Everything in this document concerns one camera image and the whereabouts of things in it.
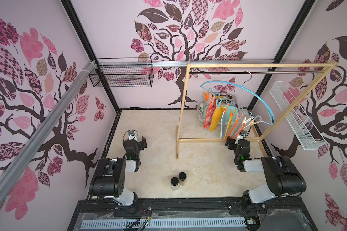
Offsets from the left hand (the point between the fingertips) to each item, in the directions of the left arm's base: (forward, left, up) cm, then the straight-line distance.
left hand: (135, 139), depth 94 cm
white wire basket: (-11, -95, +19) cm, 97 cm away
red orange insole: (+8, -48, +16) cm, 52 cm away
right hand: (0, -66, 0) cm, 66 cm away
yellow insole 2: (+15, -68, -6) cm, 70 cm away
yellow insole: (+5, -52, +15) cm, 54 cm away
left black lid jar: (-29, -26, +3) cm, 40 cm away
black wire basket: (+57, +20, +11) cm, 62 cm away
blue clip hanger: (+25, -70, +10) cm, 74 cm away
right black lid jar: (-27, -30, +3) cm, 41 cm away
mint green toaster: (+16, -65, +9) cm, 68 cm away
